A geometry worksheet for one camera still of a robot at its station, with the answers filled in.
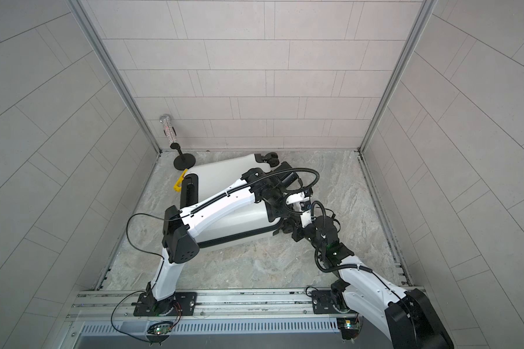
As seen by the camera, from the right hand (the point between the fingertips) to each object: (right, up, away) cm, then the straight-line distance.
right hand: (289, 216), depth 82 cm
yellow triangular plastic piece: (-51, +10, +18) cm, 55 cm away
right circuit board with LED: (+18, -32, -14) cm, 39 cm away
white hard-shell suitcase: (-13, 0, -11) cm, 17 cm away
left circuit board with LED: (-40, -30, -17) cm, 53 cm away
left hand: (+1, +4, -4) cm, 5 cm away
